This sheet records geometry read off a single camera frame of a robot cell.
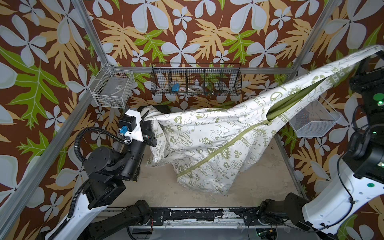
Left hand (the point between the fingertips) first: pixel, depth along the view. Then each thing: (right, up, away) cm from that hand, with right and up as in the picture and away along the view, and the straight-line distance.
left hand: (148, 112), depth 47 cm
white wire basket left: (-33, +18, +39) cm, 55 cm away
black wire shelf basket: (+18, +28, +52) cm, 62 cm away
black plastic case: (-9, +10, +71) cm, 73 cm away
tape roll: (+8, +20, +49) cm, 53 cm away
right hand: (+52, +13, -14) cm, 55 cm away
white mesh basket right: (+80, -1, +31) cm, 86 cm away
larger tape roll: (+17, +22, +52) cm, 58 cm away
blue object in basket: (+3, +21, +48) cm, 53 cm away
